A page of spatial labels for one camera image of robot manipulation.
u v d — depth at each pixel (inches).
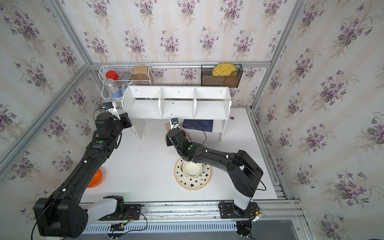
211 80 37.6
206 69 37.6
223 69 37.4
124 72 40.7
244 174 17.6
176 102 34.8
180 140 24.4
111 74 36.0
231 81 38.2
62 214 14.9
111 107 25.5
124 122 27.0
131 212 28.7
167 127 32.6
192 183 32.2
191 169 34.0
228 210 29.1
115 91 35.6
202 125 36.2
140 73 34.5
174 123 27.6
